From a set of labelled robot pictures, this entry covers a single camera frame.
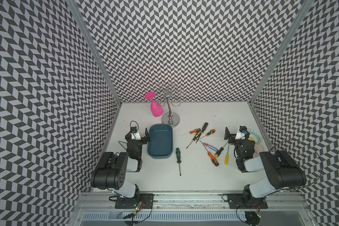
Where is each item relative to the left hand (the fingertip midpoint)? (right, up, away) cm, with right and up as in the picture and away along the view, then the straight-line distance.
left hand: (139, 129), depth 90 cm
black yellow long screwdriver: (+44, 0, +10) cm, 46 cm away
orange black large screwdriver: (+48, -19, -6) cm, 52 cm away
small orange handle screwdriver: (+39, -2, +9) cm, 40 cm away
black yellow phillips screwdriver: (+37, -7, +6) cm, 38 cm away
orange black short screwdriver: (+49, -3, +8) cm, 50 cm away
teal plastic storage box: (+14, -10, 0) cm, 18 cm away
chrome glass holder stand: (+19, +6, +15) cm, 25 cm away
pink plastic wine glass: (+11, +14, +3) cm, 18 cm away
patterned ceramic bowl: (+79, -5, +6) cm, 79 cm away
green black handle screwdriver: (+25, -15, -2) cm, 30 cm away
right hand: (+61, +1, -1) cm, 61 cm away
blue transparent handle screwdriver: (+47, -12, +4) cm, 49 cm away
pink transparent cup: (+64, -7, -22) cm, 69 cm away
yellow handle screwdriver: (+57, -18, -2) cm, 59 cm away
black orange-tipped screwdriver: (+51, -15, -1) cm, 53 cm away
